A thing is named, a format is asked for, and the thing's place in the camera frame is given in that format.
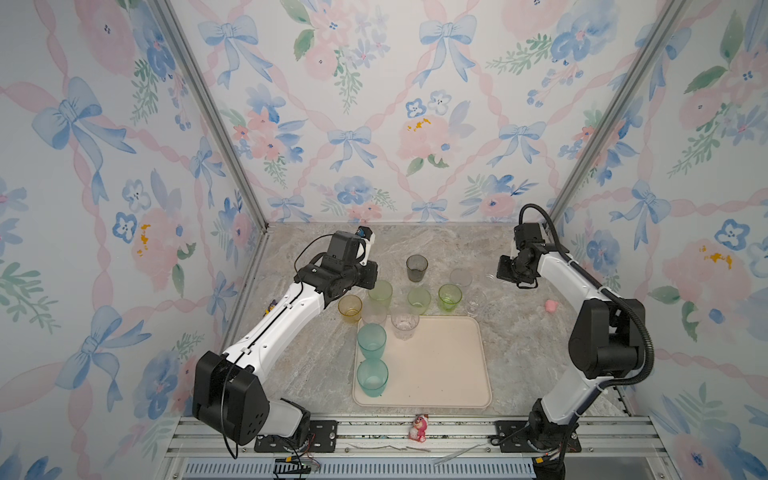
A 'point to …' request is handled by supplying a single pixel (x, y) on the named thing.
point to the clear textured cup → (374, 311)
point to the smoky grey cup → (416, 266)
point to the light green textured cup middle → (419, 300)
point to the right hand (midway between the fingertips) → (504, 272)
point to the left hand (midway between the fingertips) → (375, 265)
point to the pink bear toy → (419, 430)
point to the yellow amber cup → (350, 307)
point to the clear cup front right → (476, 300)
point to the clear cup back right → (461, 277)
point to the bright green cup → (450, 295)
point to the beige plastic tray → (447, 365)
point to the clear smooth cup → (404, 325)
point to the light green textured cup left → (381, 294)
